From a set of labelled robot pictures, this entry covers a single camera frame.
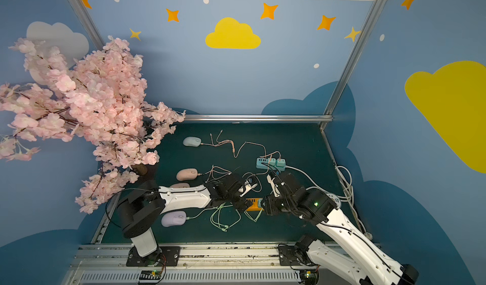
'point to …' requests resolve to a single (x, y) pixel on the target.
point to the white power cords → (345, 174)
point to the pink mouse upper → (186, 174)
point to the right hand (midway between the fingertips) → (270, 199)
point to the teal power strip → (261, 161)
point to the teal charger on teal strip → (273, 162)
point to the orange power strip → (254, 206)
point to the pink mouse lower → (180, 185)
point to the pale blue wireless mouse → (192, 141)
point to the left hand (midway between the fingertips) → (248, 192)
